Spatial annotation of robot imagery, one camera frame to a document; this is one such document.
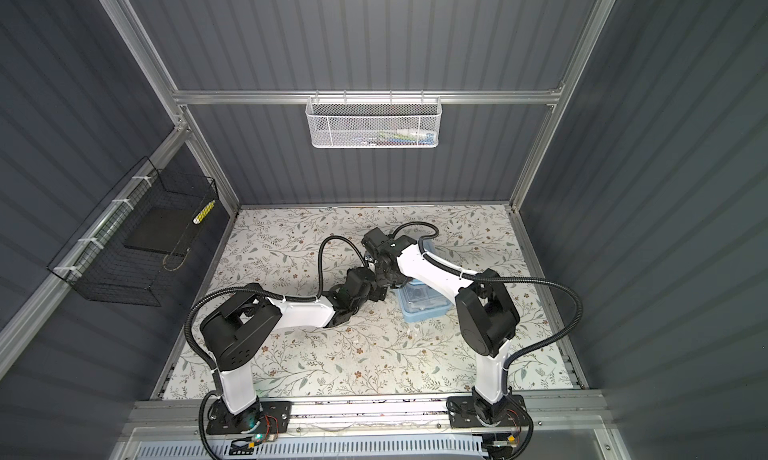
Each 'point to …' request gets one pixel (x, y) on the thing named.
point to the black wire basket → (124, 250)
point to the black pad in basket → (166, 229)
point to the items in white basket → (398, 137)
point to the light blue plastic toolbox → (418, 301)
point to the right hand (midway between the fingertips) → (394, 279)
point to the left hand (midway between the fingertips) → (376, 274)
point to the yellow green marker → (203, 212)
